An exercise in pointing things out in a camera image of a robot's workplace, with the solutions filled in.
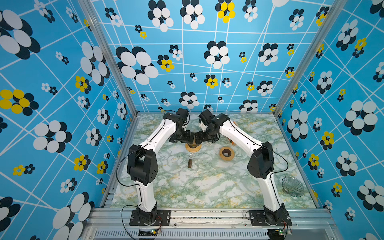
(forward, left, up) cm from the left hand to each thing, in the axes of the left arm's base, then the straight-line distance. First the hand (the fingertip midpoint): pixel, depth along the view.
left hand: (186, 141), depth 89 cm
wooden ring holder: (-6, -25, -10) cm, 27 cm away
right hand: (+1, -10, -1) cm, 10 cm away
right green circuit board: (-44, -44, -12) cm, 63 cm away
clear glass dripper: (-23, -59, -9) cm, 64 cm away
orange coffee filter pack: (-15, -20, +22) cm, 33 cm away
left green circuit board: (-44, +18, -15) cm, 50 cm away
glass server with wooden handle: (-4, -2, -10) cm, 11 cm away
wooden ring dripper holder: (-5, -4, -2) cm, 7 cm away
